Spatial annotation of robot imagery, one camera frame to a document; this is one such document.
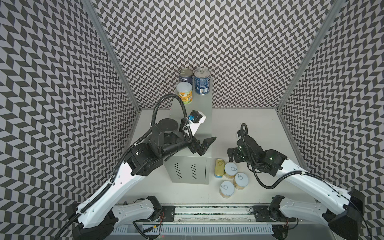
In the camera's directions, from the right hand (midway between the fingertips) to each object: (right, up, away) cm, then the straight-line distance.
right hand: (236, 154), depth 76 cm
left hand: (-17, +13, -19) cm, 29 cm away
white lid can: (-2, -11, +6) cm, 12 cm away
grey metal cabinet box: (-24, -3, -12) cm, 27 cm away
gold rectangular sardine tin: (-7, -10, +8) cm, 15 cm away
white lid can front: (-5, -18, -1) cm, 18 cm away
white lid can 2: (+3, -14, +2) cm, 15 cm away
